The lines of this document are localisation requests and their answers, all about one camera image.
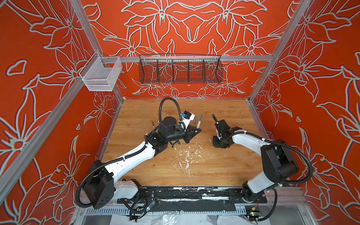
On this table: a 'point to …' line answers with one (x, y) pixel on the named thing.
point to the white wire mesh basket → (97, 78)
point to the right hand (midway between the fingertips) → (213, 143)
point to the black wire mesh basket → (180, 68)
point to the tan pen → (199, 123)
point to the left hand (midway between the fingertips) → (200, 128)
